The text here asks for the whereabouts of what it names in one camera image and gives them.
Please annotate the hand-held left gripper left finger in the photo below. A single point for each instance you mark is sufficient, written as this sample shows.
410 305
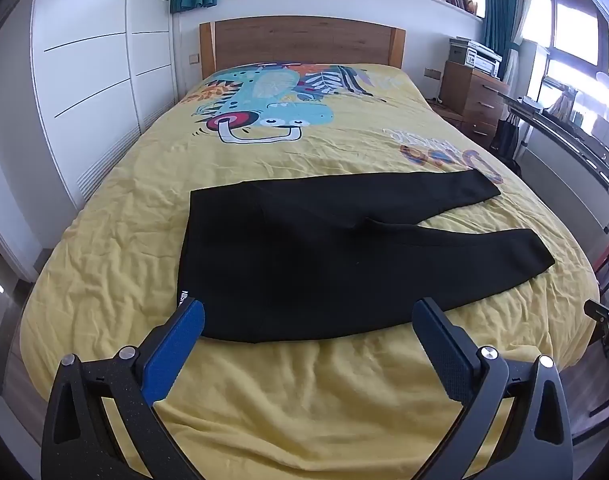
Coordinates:
177 350

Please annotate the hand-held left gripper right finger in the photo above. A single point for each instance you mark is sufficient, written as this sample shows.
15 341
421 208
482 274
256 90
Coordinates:
439 350

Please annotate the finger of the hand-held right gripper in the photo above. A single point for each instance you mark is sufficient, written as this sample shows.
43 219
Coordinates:
602 314

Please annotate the black pants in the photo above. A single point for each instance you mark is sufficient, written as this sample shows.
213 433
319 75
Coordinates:
334 255

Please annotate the yellow printed bed blanket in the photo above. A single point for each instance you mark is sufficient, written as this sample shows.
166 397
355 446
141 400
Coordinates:
294 410

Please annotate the dark desk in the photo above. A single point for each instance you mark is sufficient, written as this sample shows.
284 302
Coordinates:
574 137

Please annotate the black bag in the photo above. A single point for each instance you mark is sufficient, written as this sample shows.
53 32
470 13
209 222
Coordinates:
507 135

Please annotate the round white fan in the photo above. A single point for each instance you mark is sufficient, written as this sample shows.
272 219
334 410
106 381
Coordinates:
604 81

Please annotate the wooden dresser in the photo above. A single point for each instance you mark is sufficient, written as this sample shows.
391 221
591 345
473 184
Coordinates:
472 102

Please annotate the white printer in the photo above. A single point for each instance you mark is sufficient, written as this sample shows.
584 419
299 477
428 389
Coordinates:
482 57

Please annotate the white wardrobe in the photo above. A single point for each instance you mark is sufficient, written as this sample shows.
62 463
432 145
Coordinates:
89 75

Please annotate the grey storage box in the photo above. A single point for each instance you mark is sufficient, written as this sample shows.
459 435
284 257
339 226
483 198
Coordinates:
457 51

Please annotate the wooden headboard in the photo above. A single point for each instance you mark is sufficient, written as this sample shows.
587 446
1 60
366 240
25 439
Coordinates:
304 42

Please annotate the wall socket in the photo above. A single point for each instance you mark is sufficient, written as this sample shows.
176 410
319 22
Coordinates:
433 74

